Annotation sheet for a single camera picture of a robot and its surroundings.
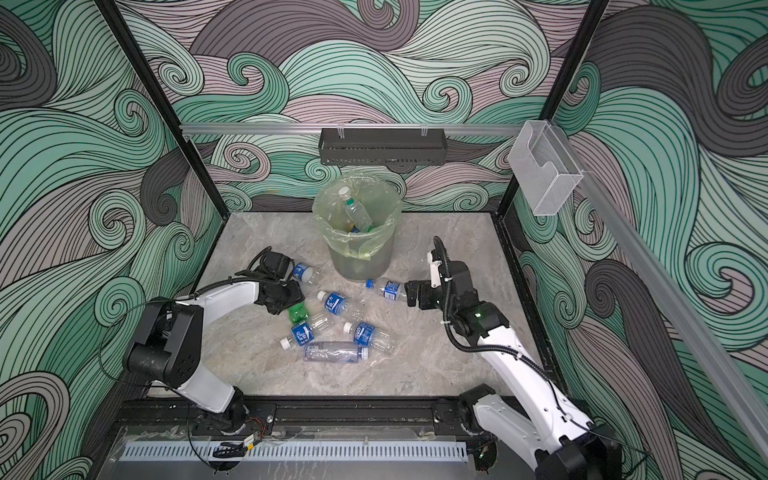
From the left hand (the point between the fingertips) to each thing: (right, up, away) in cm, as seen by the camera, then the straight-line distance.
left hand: (298, 297), depth 93 cm
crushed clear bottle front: (+16, -14, -10) cm, 23 cm away
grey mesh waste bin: (+16, +9, +3) cm, 19 cm away
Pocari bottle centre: (+22, -8, -12) cm, 26 cm away
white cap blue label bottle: (+14, -1, -5) cm, 15 cm away
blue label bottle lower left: (+5, -8, -11) cm, 14 cm away
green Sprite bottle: (+2, -4, -6) cm, 7 cm away
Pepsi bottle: (+1, +7, +4) cm, 9 cm away
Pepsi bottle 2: (+29, +2, -1) cm, 29 cm away
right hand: (+38, +7, -15) cm, 41 cm away
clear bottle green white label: (+18, +27, +2) cm, 33 cm away
